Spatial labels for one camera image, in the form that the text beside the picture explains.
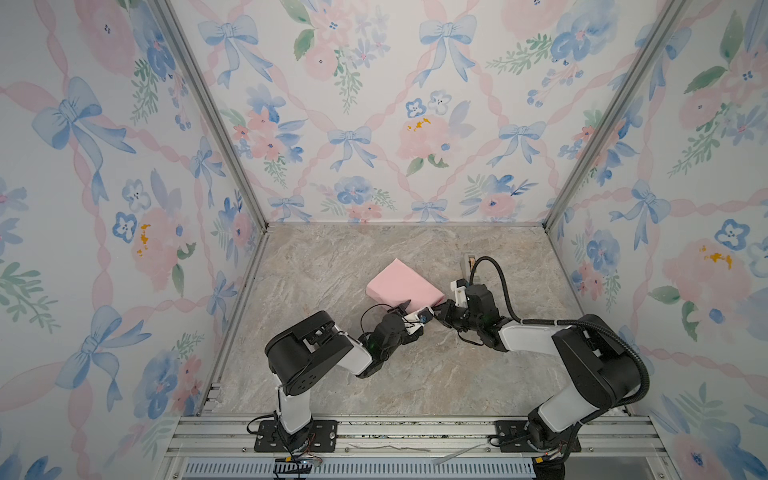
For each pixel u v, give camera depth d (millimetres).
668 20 694
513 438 730
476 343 768
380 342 701
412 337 815
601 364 460
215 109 865
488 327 731
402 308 820
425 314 766
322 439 736
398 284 950
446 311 814
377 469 704
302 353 495
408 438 757
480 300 718
